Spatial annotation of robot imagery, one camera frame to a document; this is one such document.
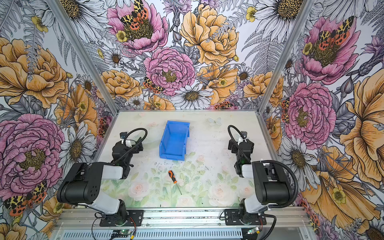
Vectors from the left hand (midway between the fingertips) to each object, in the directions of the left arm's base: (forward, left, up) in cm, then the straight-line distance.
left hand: (133, 141), depth 94 cm
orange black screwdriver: (-19, -25, -7) cm, 32 cm away
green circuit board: (-45, -3, -8) cm, 46 cm away
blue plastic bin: (+3, -23, -7) cm, 24 cm away
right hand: (-1, -65, 0) cm, 65 cm away
